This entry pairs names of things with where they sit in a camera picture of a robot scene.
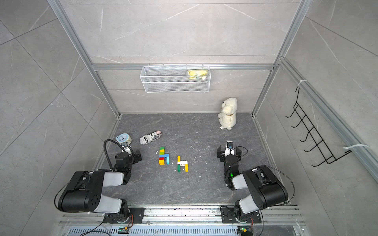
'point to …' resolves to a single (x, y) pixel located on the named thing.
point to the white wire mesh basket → (177, 79)
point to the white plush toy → (228, 115)
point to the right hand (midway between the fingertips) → (229, 146)
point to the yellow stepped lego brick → (186, 167)
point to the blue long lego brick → (167, 155)
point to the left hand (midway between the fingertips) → (131, 149)
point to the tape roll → (124, 137)
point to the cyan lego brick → (168, 160)
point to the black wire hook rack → (322, 146)
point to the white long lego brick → (182, 162)
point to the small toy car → (148, 138)
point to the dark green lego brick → (162, 148)
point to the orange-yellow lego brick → (162, 151)
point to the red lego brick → (161, 158)
